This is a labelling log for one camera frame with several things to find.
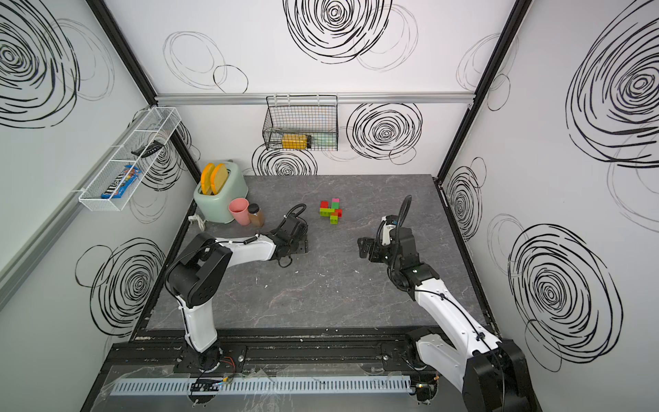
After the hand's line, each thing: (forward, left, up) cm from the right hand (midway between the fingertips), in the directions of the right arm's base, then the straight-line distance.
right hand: (373, 241), depth 83 cm
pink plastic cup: (+17, +50, -5) cm, 53 cm away
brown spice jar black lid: (+15, +44, -7) cm, 47 cm away
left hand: (+7, +27, -14) cm, 31 cm away
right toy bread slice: (+22, +56, +7) cm, 60 cm away
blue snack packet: (+2, +72, +22) cm, 76 cm away
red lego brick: (+26, +18, -13) cm, 34 cm away
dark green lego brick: (+25, +13, -13) cm, 31 cm away
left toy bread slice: (+20, +59, +8) cm, 63 cm away
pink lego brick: (+28, +13, -13) cm, 34 cm away
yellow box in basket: (+28, +27, +18) cm, 43 cm away
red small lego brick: (+21, +11, -11) cm, 26 cm away
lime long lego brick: (+21, +17, -12) cm, 29 cm away
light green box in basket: (+28, +17, +19) cm, 38 cm away
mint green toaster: (+15, +59, -3) cm, 61 cm away
